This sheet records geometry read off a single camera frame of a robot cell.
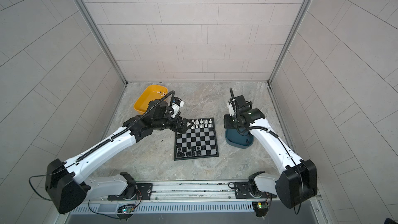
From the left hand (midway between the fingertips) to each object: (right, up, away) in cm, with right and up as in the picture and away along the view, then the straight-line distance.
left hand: (191, 120), depth 73 cm
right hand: (+17, -3, +7) cm, 18 cm away
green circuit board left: (-26, -36, -9) cm, 45 cm away
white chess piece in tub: (-26, +14, +36) cm, 46 cm away
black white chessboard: (+3, -14, +12) cm, 19 cm away
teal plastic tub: (+24, -13, +13) cm, 30 cm away
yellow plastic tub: (-31, +14, +35) cm, 49 cm away
